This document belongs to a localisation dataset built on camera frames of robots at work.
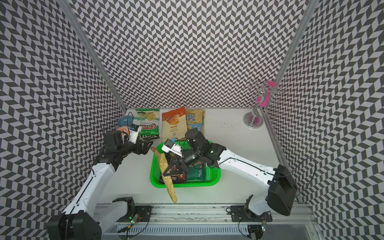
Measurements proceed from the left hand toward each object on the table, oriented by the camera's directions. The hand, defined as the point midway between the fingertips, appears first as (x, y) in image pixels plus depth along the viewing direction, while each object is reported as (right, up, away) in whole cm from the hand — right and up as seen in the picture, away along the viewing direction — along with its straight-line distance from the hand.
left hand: (144, 140), depth 81 cm
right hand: (+18, -12, -22) cm, 31 cm away
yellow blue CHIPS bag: (+28, +13, +27) cm, 41 cm away
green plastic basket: (+38, -21, +3) cm, 43 cm away
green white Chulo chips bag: (-7, +12, +27) cm, 30 cm away
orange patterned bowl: (-22, +5, +21) cm, 30 cm away
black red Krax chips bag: (+20, -21, +1) cm, 29 cm away
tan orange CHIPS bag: (+16, -6, -24) cm, 29 cm away
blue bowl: (-23, +11, +27) cm, 37 cm away
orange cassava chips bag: (+12, +8, +24) cm, 28 cm away
